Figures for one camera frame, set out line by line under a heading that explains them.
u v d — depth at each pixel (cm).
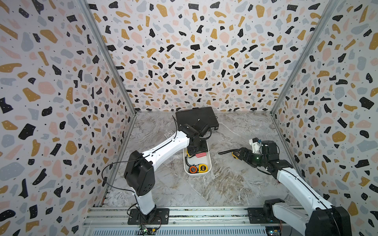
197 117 111
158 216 73
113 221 73
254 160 73
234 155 79
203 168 88
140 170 45
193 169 87
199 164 90
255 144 78
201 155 81
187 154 75
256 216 74
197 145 69
